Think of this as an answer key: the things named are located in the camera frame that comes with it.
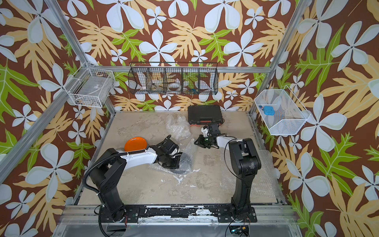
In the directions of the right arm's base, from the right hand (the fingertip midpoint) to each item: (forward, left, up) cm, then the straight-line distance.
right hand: (194, 142), depth 98 cm
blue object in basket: (+8, -44, +22) cm, 50 cm away
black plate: (-19, +10, -2) cm, 22 cm away
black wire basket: (+34, +12, +27) cm, 45 cm away
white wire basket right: (0, -50, +27) cm, 57 cm away
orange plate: (+1, +42, -4) cm, 42 cm away
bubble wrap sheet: (-14, +6, -1) cm, 15 cm away
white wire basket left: (+19, +63, +31) cm, 72 cm away
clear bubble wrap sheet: (+9, +11, +4) cm, 15 cm away
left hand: (-16, +9, -3) cm, 18 cm away
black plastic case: (+27, -9, -1) cm, 28 cm away
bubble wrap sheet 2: (-29, -39, -4) cm, 49 cm away
